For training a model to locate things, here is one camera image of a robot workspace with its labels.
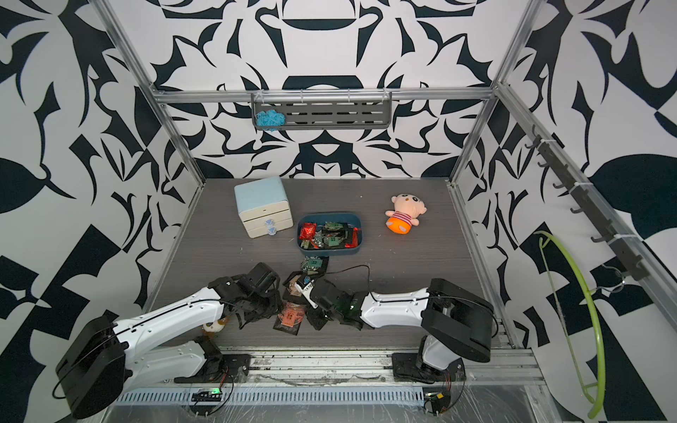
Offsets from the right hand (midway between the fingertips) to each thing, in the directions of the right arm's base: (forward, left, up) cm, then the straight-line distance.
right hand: (302, 305), depth 82 cm
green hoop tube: (-26, -61, +18) cm, 69 cm away
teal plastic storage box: (+21, -3, -1) cm, 21 cm away
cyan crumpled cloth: (+53, +11, +31) cm, 62 cm away
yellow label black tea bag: (+5, +5, -2) cm, 7 cm away
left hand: (+1, +8, -1) cm, 8 cm away
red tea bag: (+25, -18, -3) cm, 30 cm away
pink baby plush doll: (+35, -38, +2) cm, 52 cm away
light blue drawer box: (+30, +14, +11) cm, 35 cm away
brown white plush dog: (-7, +26, 0) cm, 27 cm away
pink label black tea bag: (-3, +4, -3) cm, 6 cm away
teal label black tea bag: (+25, -10, +1) cm, 27 cm away
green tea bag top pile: (+16, -3, -3) cm, 16 cm away
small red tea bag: (+27, 0, +1) cm, 27 cm away
